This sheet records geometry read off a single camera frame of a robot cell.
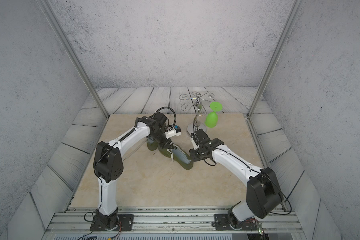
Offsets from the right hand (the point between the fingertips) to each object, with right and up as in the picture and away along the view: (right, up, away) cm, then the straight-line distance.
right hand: (194, 155), depth 84 cm
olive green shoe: (-27, +4, +13) cm, 30 cm away
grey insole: (-9, -1, +8) cm, 12 cm away
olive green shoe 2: (-15, +1, +3) cm, 16 cm away
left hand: (-12, +4, +4) cm, 13 cm away
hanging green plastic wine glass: (+11, +21, +10) cm, 26 cm away
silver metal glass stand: (+2, +31, +5) cm, 32 cm away
